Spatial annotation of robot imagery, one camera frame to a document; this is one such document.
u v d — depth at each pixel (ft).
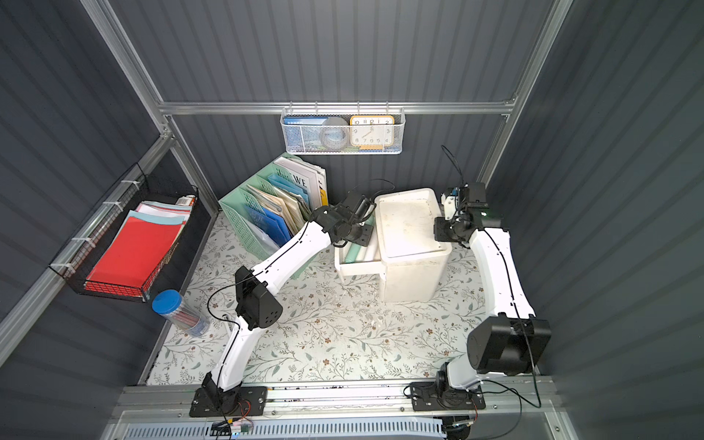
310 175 3.15
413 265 2.47
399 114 2.92
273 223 2.92
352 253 2.76
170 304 2.34
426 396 2.42
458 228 1.81
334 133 2.97
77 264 2.00
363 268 2.65
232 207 2.77
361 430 2.53
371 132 2.90
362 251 2.84
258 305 1.75
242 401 2.38
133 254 2.33
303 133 2.75
